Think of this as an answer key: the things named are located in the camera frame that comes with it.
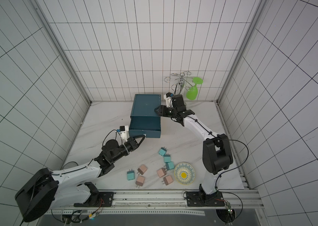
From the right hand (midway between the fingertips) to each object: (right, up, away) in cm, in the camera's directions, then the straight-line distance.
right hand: (153, 110), depth 87 cm
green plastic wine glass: (+28, +14, +13) cm, 34 cm away
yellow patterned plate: (+19, -37, -6) cm, 42 cm away
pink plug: (-6, -35, -6) cm, 36 cm away
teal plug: (+6, -27, +2) cm, 28 cm away
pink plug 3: (+5, -37, -6) cm, 38 cm away
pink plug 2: (-7, -40, -9) cm, 42 cm away
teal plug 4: (-13, -38, -7) cm, 41 cm away
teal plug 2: (+9, -30, 0) cm, 32 cm away
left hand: (-4, -16, -10) cm, 20 cm away
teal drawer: (-2, -9, -6) cm, 11 cm away
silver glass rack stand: (+20, +20, +7) cm, 29 cm away
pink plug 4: (+9, -40, -10) cm, 42 cm away
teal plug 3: (+10, -33, -4) cm, 35 cm away
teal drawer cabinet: (-6, -2, -4) cm, 7 cm away
